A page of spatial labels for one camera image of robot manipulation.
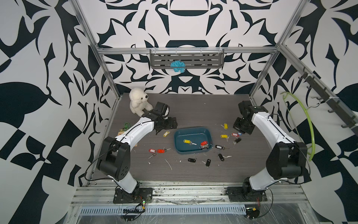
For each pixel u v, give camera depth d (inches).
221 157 34.4
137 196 28.6
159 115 27.0
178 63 35.9
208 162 33.5
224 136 38.2
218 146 36.1
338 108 21.7
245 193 26.5
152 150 35.1
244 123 28.7
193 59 37.0
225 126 40.1
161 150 35.1
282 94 34.2
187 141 37.0
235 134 37.9
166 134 38.0
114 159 17.7
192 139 37.2
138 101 37.3
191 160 34.1
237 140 37.2
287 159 17.4
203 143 36.8
